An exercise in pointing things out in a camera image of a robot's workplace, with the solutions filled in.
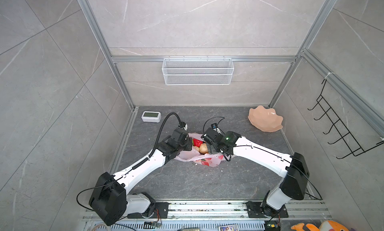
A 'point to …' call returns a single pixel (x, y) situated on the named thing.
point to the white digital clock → (149, 116)
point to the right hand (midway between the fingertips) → (217, 143)
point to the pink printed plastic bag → (194, 155)
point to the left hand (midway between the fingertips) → (190, 137)
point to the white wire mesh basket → (198, 71)
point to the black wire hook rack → (355, 148)
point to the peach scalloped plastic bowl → (266, 119)
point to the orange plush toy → (327, 225)
